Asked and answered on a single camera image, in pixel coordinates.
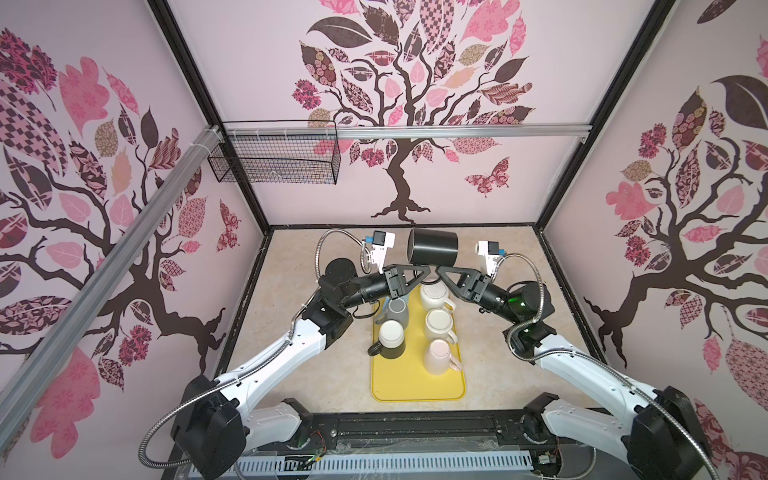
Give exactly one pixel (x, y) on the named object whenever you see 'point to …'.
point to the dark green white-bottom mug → (391, 343)
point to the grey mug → (396, 309)
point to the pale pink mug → (438, 359)
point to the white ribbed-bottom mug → (434, 295)
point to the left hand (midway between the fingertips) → (431, 277)
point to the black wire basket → (278, 152)
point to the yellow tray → (405, 378)
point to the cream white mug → (438, 325)
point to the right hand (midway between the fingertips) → (441, 273)
